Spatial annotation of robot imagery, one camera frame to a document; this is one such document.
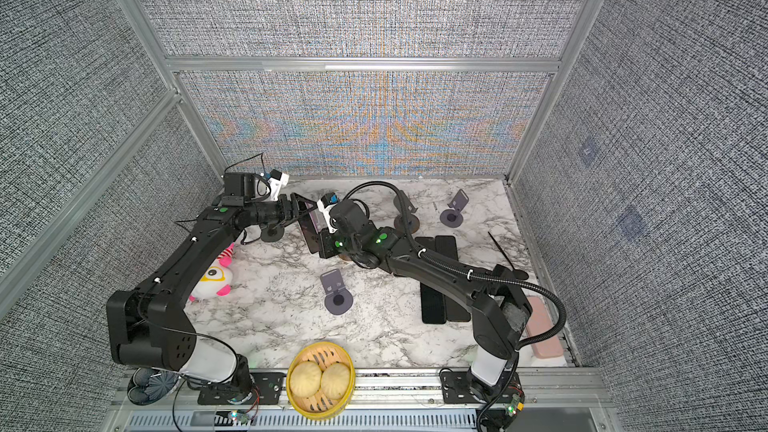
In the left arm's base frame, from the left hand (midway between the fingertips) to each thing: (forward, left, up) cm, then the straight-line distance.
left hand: (311, 209), depth 81 cm
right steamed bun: (-38, -6, -17) cm, 42 cm away
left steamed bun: (-37, +1, -16) cm, 41 cm away
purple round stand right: (+12, -45, -22) cm, 52 cm away
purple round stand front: (-16, -6, -22) cm, 28 cm away
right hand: (-7, -2, -2) cm, 8 cm away
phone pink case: (-6, -1, +1) cm, 6 cm away
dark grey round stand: (+9, +18, -23) cm, 30 cm away
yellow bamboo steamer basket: (-43, -3, -21) cm, 48 cm away
